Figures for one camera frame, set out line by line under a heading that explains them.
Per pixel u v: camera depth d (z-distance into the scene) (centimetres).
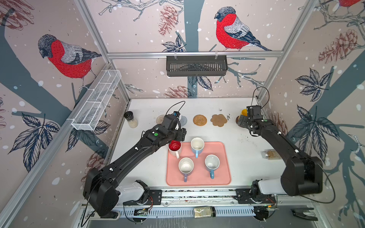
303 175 41
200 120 107
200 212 66
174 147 90
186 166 83
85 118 70
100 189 38
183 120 107
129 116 95
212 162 84
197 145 89
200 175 83
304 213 68
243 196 73
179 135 69
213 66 101
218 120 107
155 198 73
